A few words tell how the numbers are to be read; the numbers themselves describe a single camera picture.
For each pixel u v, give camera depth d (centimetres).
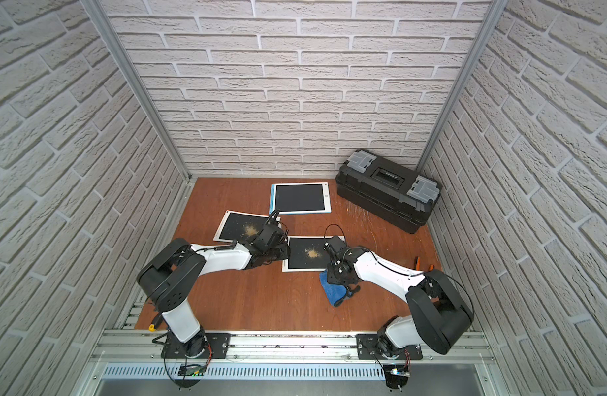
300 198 110
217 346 74
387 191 93
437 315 43
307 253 94
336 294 81
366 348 73
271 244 75
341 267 63
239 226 101
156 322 77
